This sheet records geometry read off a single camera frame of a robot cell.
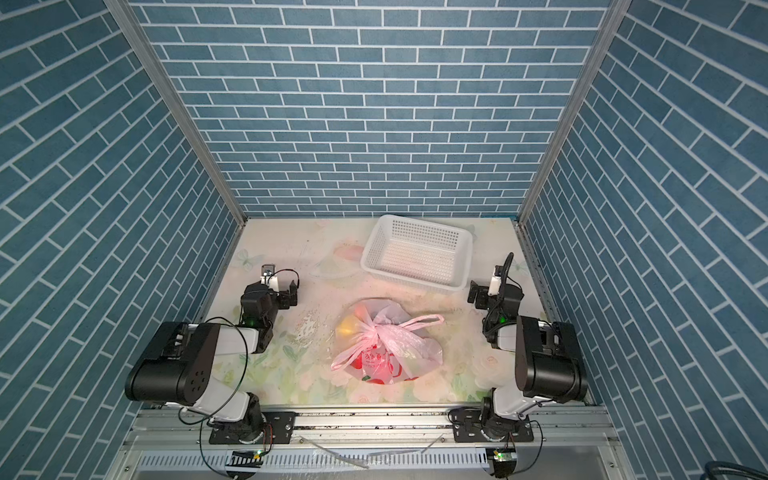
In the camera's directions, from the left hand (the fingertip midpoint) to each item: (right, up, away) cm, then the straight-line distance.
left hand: (284, 280), depth 93 cm
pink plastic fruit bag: (+31, -15, -13) cm, 37 cm away
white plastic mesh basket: (+45, +8, +17) cm, 49 cm away
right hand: (+66, -1, +1) cm, 66 cm away
